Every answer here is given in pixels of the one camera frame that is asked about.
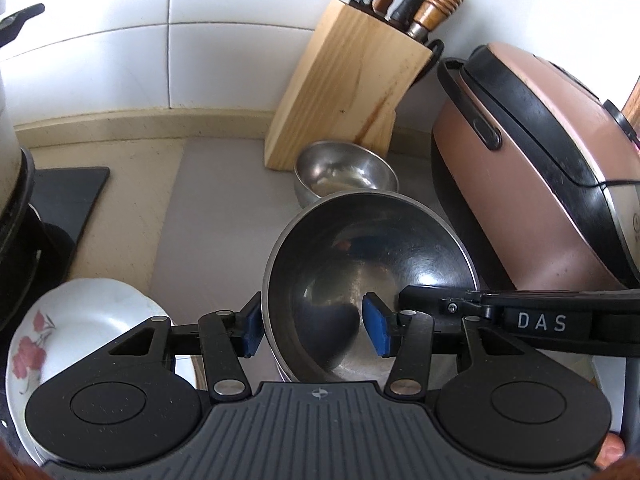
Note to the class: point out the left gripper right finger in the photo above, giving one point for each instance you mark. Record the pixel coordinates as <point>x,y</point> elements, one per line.
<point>488,367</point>

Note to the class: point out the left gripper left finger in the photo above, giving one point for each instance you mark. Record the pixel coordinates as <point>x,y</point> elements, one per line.
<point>250,332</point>

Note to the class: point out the large steel bowl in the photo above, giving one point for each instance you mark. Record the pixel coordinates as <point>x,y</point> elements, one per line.
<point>333,253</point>

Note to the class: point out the white plate pink flowers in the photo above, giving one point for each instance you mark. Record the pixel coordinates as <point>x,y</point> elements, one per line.
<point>90,383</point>

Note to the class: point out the person's right hand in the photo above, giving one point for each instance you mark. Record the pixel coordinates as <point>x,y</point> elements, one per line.
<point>612,450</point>

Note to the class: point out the pink black rice cooker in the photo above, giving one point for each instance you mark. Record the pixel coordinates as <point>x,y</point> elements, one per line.
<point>538,177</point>

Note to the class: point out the medium steel bowl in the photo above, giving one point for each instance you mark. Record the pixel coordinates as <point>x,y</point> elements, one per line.
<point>326,167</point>

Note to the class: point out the black gas stove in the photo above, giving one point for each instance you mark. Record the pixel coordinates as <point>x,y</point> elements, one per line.
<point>40,230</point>

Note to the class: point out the aluminium cooking pot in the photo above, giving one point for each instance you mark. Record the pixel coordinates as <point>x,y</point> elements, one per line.
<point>10,151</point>

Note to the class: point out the wooden knife block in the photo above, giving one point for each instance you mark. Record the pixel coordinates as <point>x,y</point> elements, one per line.
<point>346,86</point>

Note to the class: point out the black scissors handle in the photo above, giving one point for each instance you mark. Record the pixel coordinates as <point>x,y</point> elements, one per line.
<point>437,48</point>

